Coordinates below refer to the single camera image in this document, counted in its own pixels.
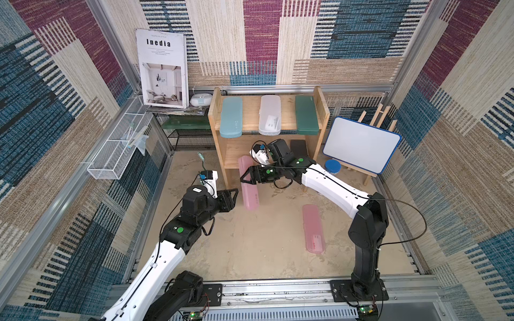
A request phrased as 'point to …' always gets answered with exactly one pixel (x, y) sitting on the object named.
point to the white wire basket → (119, 147)
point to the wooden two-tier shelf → (229, 150)
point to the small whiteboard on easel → (361, 148)
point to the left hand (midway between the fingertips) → (232, 190)
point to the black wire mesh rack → (183, 139)
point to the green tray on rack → (187, 122)
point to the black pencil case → (298, 149)
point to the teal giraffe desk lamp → (201, 158)
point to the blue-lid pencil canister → (332, 166)
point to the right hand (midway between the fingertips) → (245, 177)
